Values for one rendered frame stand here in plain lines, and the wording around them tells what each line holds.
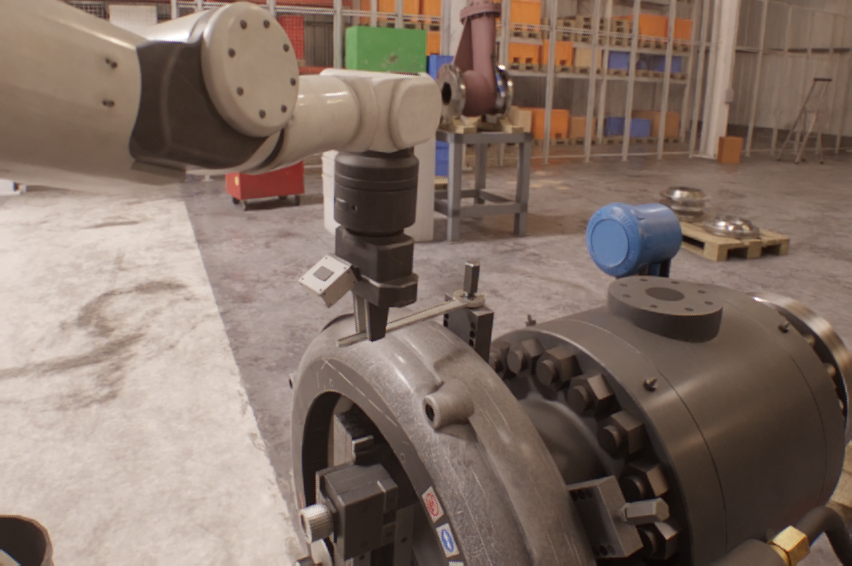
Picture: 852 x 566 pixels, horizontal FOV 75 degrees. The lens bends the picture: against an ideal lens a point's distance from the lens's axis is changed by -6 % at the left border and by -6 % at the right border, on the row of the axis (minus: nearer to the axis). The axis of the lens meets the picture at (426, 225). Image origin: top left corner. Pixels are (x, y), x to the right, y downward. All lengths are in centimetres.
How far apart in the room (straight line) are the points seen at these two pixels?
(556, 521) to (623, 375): 35
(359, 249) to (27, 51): 41
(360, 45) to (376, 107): 742
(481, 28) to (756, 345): 430
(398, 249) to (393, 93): 17
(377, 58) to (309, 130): 757
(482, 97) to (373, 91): 454
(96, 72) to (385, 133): 28
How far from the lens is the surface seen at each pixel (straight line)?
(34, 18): 30
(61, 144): 30
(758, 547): 81
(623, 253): 135
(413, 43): 821
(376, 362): 77
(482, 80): 508
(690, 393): 102
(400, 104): 52
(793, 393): 122
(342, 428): 86
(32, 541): 163
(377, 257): 60
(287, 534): 195
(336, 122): 47
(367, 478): 82
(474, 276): 77
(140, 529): 207
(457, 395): 67
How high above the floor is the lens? 130
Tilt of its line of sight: 14 degrees down
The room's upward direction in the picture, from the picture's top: 1 degrees clockwise
